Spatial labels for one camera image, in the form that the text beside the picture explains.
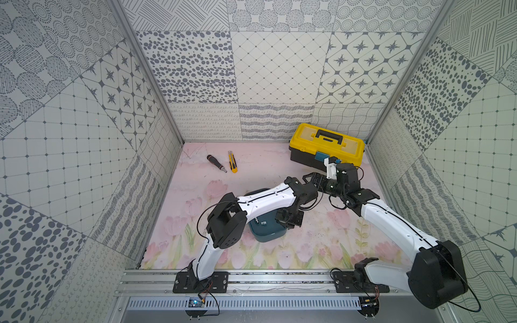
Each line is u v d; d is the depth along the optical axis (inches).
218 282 28.9
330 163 29.9
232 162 43.5
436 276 15.5
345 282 28.9
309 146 38.7
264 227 33.7
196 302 28.2
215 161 43.5
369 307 28.3
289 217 27.8
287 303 27.6
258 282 30.0
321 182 28.8
